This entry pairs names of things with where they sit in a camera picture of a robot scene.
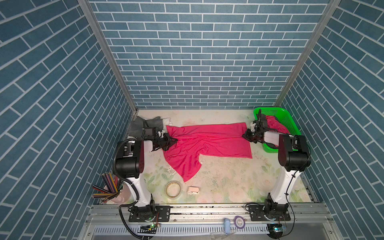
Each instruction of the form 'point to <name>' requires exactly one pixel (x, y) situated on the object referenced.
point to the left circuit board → (147, 229)
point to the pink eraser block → (193, 189)
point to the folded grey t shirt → (136, 126)
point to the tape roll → (173, 189)
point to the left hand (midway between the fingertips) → (177, 138)
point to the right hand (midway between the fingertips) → (243, 133)
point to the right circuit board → (275, 230)
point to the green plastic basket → (283, 117)
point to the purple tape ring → (235, 220)
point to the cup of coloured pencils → (115, 191)
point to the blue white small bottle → (227, 226)
